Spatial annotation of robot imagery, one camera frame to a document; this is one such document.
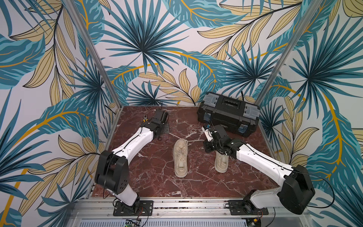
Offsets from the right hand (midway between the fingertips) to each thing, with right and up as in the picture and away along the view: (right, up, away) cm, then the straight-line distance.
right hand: (204, 141), depth 84 cm
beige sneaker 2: (+10, -12, 0) cm, 16 cm away
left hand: (-25, +7, +4) cm, 26 cm away
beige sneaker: (-14, -7, +4) cm, 16 cm away
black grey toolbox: (+22, +15, +10) cm, 28 cm away
